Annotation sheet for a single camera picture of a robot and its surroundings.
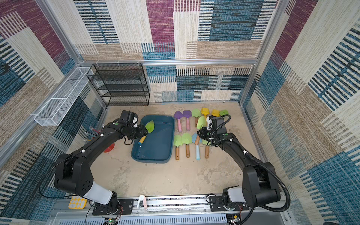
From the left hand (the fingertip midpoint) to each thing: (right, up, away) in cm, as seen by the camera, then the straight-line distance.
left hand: (145, 132), depth 89 cm
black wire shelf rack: (-25, +35, +20) cm, 47 cm away
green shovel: (+19, -7, +8) cm, 22 cm away
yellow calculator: (-32, -35, -14) cm, 50 cm away
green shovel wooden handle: (+34, +12, +23) cm, 43 cm away
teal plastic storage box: (+7, -11, +6) cm, 14 cm away
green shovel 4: (-1, +3, +15) cm, 15 cm away
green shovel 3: (+39, -11, +5) cm, 41 cm away
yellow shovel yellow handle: (+41, +14, +25) cm, 50 cm away
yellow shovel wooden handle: (+49, +13, +23) cm, 56 cm away
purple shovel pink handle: (+20, +12, +23) cm, 32 cm away
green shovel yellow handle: (+56, +13, +23) cm, 62 cm away
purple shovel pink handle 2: (+27, +12, +24) cm, 38 cm away
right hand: (+34, -1, -1) cm, 34 cm away
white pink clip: (+2, -35, -14) cm, 38 cm away
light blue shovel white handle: (+33, -11, +3) cm, 35 cm away
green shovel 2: (+26, -5, +9) cm, 28 cm away
